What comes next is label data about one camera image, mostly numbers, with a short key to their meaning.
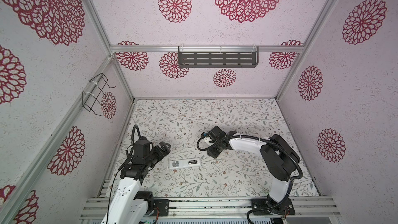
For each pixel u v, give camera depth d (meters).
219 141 0.69
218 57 0.95
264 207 0.73
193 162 0.88
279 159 0.49
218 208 0.76
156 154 0.71
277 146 0.47
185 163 0.86
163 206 0.73
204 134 0.85
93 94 0.75
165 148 0.72
